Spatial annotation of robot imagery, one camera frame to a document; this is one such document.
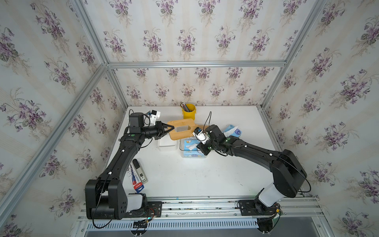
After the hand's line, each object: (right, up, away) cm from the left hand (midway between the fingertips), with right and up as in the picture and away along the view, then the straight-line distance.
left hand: (174, 129), depth 74 cm
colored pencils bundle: (+5, +14, +26) cm, 30 cm away
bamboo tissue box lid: (0, -3, +1) cm, 3 cm away
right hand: (+14, -10, +11) cm, 21 cm away
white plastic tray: (-8, -11, +22) cm, 26 cm away
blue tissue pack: (+35, -2, +17) cm, 38 cm away
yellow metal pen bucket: (+9, +9, +32) cm, 34 cm away
